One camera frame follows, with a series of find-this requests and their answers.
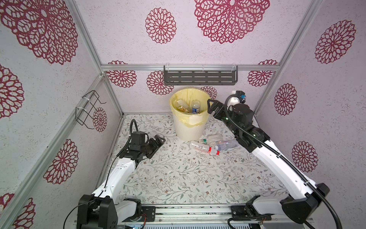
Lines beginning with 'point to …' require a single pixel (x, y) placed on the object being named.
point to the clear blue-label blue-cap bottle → (196, 104)
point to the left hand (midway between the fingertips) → (161, 146)
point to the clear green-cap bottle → (212, 139)
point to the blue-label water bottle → (180, 104)
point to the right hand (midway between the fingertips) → (214, 100)
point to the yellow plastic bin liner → (188, 95)
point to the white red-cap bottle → (204, 147)
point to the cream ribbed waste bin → (188, 133)
